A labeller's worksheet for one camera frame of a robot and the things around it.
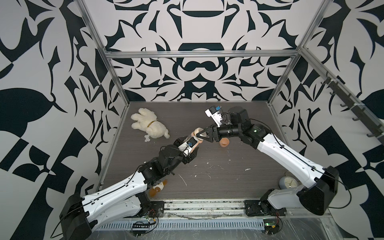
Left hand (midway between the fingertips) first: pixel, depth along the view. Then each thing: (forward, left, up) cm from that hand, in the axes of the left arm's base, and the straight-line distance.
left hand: (190, 138), depth 73 cm
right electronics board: (-34, -37, -24) cm, 56 cm away
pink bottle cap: (+10, -22, -22) cm, 32 cm away
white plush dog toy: (+23, +27, -15) cm, 39 cm away
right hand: (0, -4, +5) cm, 7 cm away
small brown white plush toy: (-17, +18, -20) cm, 32 cm away
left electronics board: (-33, +25, -27) cm, 50 cm away
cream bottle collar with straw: (-1, -3, +8) cm, 8 cm away
